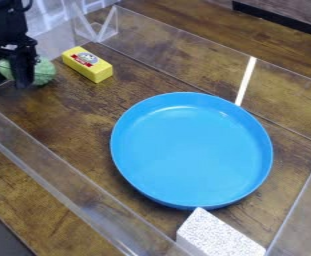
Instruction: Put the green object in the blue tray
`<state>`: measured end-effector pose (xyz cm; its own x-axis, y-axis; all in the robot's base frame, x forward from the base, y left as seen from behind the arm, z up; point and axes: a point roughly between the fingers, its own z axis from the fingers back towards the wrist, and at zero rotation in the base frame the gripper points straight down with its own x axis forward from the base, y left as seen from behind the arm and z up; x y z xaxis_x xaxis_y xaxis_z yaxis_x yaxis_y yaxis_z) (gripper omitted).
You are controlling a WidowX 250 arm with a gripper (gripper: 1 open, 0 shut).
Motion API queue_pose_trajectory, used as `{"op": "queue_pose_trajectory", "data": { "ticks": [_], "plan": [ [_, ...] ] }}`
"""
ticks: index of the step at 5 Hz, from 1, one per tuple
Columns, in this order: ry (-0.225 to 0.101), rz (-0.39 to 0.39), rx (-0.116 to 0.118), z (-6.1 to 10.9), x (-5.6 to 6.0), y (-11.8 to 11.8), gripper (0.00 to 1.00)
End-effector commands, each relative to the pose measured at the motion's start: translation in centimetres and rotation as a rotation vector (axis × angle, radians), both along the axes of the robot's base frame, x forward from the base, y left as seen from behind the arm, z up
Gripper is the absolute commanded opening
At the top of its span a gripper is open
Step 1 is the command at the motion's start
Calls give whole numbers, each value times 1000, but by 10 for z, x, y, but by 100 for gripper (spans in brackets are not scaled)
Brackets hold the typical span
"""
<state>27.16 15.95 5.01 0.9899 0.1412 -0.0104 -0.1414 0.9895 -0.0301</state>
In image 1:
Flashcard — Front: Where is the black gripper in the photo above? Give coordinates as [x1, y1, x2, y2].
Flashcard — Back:
[0, 0, 38, 89]

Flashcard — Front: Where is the green bumpy toy gourd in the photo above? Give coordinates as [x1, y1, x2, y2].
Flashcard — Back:
[0, 57, 57, 86]

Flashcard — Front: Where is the blue round tray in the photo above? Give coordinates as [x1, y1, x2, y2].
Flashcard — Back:
[110, 92, 274, 209]

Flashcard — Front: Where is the yellow butter block toy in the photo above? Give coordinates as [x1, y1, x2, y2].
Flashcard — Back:
[62, 46, 114, 83]

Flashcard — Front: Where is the white speckled foam block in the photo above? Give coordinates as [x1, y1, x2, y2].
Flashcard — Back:
[177, 208, 266, 256]

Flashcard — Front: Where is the clear acrylic enclosure wall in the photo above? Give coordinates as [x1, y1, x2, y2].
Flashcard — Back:
[0, 0, 311, 256]

